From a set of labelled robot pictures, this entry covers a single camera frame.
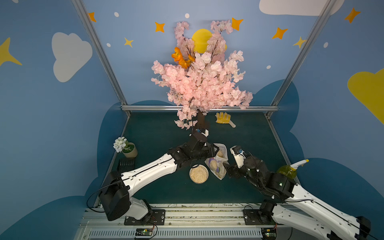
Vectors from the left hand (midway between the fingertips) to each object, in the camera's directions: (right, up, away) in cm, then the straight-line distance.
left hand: (219, 147), depth 74 cm
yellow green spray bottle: (+40, -14, +6) cm, 43 cm away
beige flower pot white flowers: (-54, -4, +18) cm, 57 cm away
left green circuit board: (-37, -41, -3) cm, 56 cm away
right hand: (+7, -5, -1) cm, 9 cm away
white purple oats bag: (-1, -10, +5) cm, 11 cm away
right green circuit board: (+24, -42, -2) cm, 49 cm away
